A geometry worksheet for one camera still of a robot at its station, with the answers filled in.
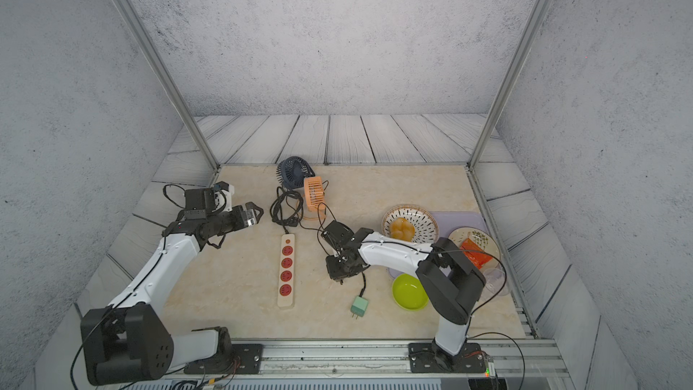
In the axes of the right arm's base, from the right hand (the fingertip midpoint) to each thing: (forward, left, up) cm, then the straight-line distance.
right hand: (335, 274), depth 85 cm
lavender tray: (+23, -41, -5) cm, 48 cm away
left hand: (+14, +25, +13) cm, 32 cm away
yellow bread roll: (+17, -23, -1) cm, 28 cm away
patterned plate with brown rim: (+22, -31, -3) cm, 38 cm away
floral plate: (+15, -51, -4) cm, 53 cm away
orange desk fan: (+31, +10, +6) cm, 33 cm away
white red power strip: (+1, +16, -1) cm, 16 cm away
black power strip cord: (+28, +21, -3) cm, 35 cm away
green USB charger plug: (-8, -7, -3) cm, 12 cm away
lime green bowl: (-4, -23, -3) cm, 23 cm away
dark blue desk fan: (+39, +18, +6) cm, 44 cm away
